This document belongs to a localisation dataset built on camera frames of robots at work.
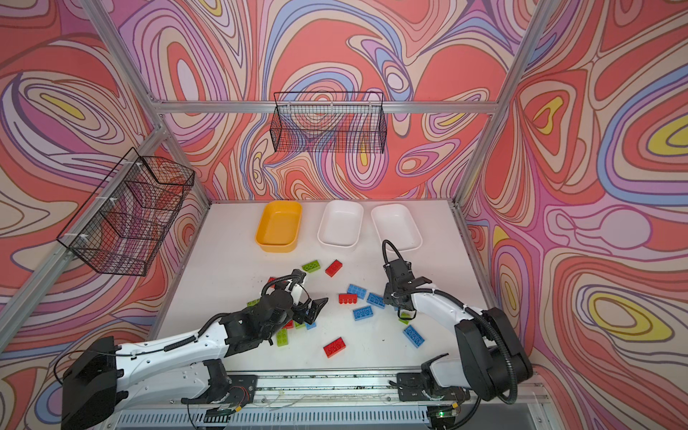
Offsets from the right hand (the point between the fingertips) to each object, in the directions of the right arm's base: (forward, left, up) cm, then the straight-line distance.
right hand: (396, 302), depth 90 cm
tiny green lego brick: (-7, -1, +2) cm, 7 cm away
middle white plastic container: (+32, +19, +5) cm, 37 cm away
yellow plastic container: (+33, +44, +4) cm, 55 cm away
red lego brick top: (+13, +22, +1) cm, 25 cm away
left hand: (-1, +27, +13) cm, 30 cm away
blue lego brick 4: (-12, -3, +1) cm, 12 cm away
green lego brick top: (+14, +30, +3) cm, 33 cm away
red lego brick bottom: (-14, +21, +1) cm, 26 cm away
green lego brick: (+1, +49, +2) cm, 49 cm away
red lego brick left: (+10, +44, +1) cm, 45 cm away
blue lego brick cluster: (-7, +29, 0) cm, 30 cm away
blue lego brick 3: (-4, +12, +2) cm, 13 cm away
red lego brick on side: (+1, +17, +3) cm, 17 cm away
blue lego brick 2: (0, +7, +2) cm, 7 cm away
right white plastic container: (+34, -5, +1) cm, 35 cm away
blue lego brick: (+4, +14, +2) cm, 15 cm away
